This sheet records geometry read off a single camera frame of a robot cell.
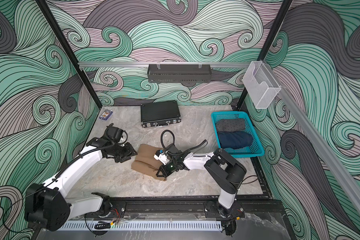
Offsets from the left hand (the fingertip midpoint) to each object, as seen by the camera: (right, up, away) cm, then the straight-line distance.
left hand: (135, 153), depth 80 cm
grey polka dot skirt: (+62, +15, +21) cm, 67 cm away
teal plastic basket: (+71, +1, +8) cm, 72 cm away
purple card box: (-33, +23, +33) cm, 52 cm away
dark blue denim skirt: (+60, +6, +12) cm, 61 cm away
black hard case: (+10, +23, +31) cm, 40 cm away
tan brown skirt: (+4, -8, +8) cm, 12 cm away
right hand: (+12, -14, +2) cm, 18 cm away
